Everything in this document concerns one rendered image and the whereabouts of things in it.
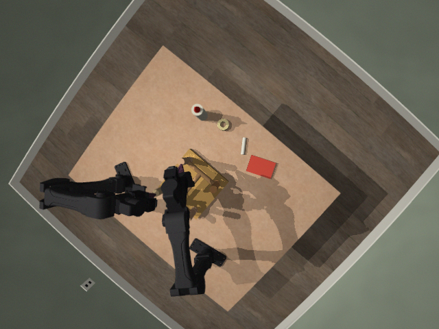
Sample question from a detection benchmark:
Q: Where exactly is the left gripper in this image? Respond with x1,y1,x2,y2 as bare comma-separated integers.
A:
132,184,156,197

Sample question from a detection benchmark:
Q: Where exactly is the red flat block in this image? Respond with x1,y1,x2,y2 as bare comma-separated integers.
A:
246,155,276,179

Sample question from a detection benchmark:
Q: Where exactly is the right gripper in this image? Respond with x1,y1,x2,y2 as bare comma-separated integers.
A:
178,164,195,188

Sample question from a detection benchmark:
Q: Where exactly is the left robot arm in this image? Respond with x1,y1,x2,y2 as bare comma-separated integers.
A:
39,162,158,219

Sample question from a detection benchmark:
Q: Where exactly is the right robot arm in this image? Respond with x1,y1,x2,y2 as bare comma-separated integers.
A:
161,166,226,297

